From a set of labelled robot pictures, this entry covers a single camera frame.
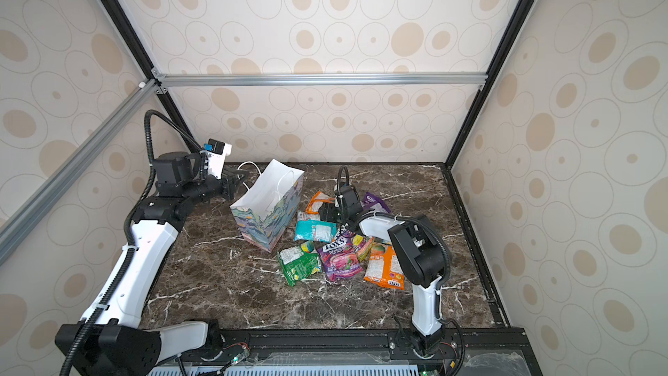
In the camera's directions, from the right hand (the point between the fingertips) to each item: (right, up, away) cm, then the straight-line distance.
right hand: (336, 208), depth 98 cm
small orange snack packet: (-8, +2, +2) cm, 9 cm away
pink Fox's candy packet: (+3, -15, -11) cm, 19 cm away
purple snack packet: (+14, +2, +4) cm, 15 cm away
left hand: (-22, +13, -28) cm, 38 cm away
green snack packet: (-12, -17, -12) cm, 24 cm away
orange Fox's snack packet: (+16, -19, -13) cm, 28 cm away
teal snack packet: (-8, -8, -4) cm, 11 cm away
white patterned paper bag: (-23, 0, -12) cm, 26 cm away
